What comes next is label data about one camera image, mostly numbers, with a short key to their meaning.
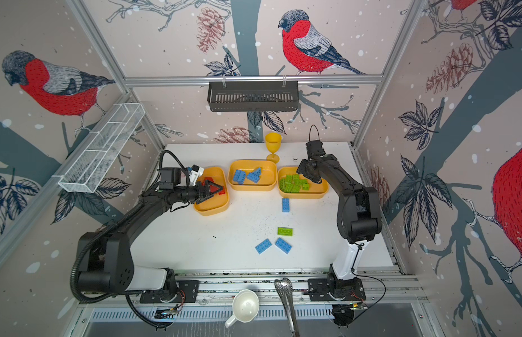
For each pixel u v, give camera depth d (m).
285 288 0.69
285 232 0.88
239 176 1.04
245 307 0.70
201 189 0.76
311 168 0.70
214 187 0.79
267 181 1.05
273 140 1.06
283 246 0.83
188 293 0.73
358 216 0.50
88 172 0.72
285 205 0.95
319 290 0.73
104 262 0.42
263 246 0.84
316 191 1.00
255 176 1.04
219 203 0.95
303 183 1.02
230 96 1.07
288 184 1.02
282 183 1.00
